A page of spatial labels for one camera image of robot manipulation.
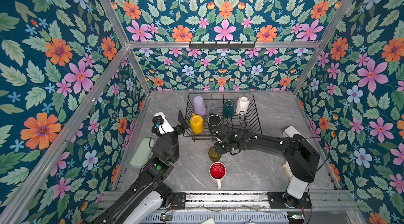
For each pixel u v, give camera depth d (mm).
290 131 937
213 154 862
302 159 459
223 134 665
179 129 624
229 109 954
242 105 973
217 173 816
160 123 559
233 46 930
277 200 712
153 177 507
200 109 994
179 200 737
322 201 750
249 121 992
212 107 982
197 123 885
